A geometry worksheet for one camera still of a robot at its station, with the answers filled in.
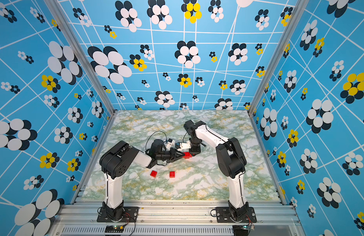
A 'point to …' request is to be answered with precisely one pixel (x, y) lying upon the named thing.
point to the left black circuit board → (114, 228)
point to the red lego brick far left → (154, 173)
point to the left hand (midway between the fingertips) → (185, 155)
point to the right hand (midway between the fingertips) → (196, 149)
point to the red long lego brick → (187, 155)
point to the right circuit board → (242, 230)
